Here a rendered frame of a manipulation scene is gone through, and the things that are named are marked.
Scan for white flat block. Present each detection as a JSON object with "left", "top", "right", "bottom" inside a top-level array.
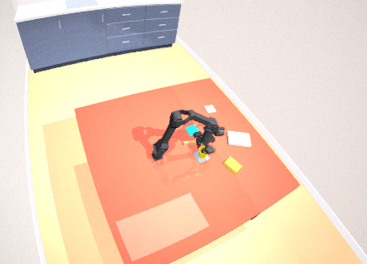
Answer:
[{"left": 227, "top": 131, "right": 252, "bottom": 148}]

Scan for yellow rectangular block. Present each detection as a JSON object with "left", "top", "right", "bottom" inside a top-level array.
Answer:
[{"left": 223, "top": 157, "right": 242, "bottom": 174}]

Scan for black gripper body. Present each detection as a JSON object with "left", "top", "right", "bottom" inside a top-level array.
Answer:
[{"left": 193, "top": 131, "right": 216, "bottom": 155}]

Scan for yellow cup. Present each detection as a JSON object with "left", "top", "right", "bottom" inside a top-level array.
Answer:
[{"left": 198, "top": 146, "right": 208, "bottom": 159}]

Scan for white flat square tile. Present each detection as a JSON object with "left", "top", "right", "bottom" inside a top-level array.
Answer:
[{"left": 204, "top": 105, "right": 217, "bottom": 113}]

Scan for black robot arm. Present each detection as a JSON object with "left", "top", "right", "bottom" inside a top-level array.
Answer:
[{"left": 151, "top": 110, "right": 225, "bottom": 161}]

